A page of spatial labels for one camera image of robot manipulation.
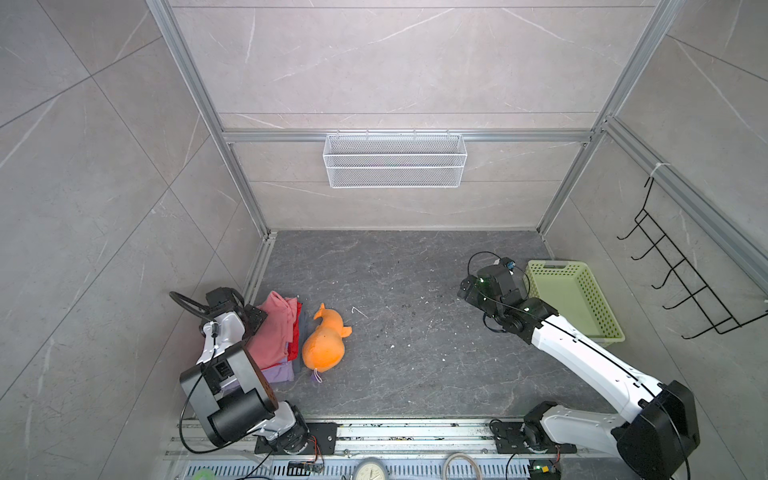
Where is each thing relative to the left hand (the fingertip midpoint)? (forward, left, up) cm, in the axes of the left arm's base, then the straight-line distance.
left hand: (246, 324), depth 87 cm
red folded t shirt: (-8, -15, 0) cm, 17 cm away
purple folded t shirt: (-13, -12, -4) cm, 18 cm away
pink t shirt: (-9, -10, +5) cm, 15 cm away
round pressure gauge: (-37, -37, -1) cm, 52 cm away
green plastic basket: (+12, -108, -6) cm, 109 cm away
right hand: (+4, -66, +12) cm, 67 cm away
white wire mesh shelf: (+47, -46, +24) cm, 70 cm away
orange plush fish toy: (-9, -24, +2) cm, 26 cm away
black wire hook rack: (+10, -111, +27) cm, 114 cm away
